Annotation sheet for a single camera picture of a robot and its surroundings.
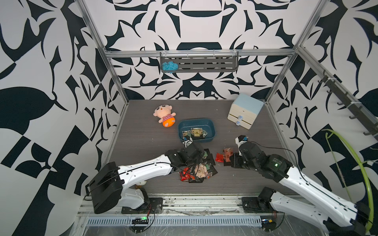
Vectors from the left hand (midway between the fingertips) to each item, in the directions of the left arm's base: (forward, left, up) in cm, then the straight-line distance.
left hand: (200, 152), depth 80 cm
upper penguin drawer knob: (+25, -29, -3) cm, 39 cm away
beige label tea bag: (-7, -1, -9) cm, 11 cm away
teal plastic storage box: (+24, -7, -8) cm, 27 cm away
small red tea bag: (+1, -13, -11) cm, 17 cm away
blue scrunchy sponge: (+47, +16, +23) cm, 54 cm away
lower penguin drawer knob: (+24, -29, -8) cm, 39 cm away
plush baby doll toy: (+34, +22, -5) cm, 40 cm away
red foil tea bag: (-9, +8, -9) cm, 15 cm away
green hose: (-22, -55, +21) cm, 63 cm away
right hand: (-4, -13, +4) cm, 14 cm away
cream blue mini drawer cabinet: (+26, -31, +3) cm, 41 cm away
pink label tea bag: (-2, -14, +3) cm, 15 cm away
